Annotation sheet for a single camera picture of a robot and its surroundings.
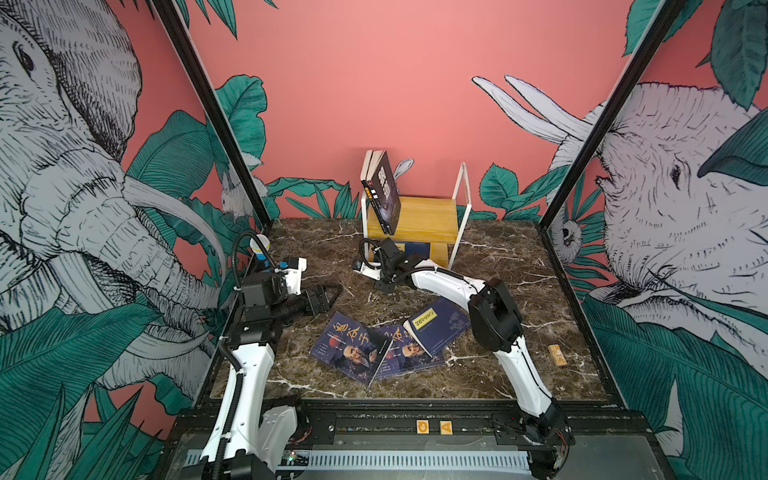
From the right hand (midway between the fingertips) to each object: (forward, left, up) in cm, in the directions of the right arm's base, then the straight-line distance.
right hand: (373, 270), depth 96 cm
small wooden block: (-25, -55, -8) cm, 61 cm away
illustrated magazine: (-23, +6, -6) cm, 25 cm away
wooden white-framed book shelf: (+11, -20, +12) cm, 26 cm away
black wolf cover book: (+10, -3, +25) cm, 27 cm away
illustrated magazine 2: (-25, -10, -7) cm, 28 cm away
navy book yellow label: (+10, -16, -1) cm, 19 cm away
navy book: (-16, -20, -6) cm, 27 cm away
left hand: (-16, +10, +15) cm, 24 cm away
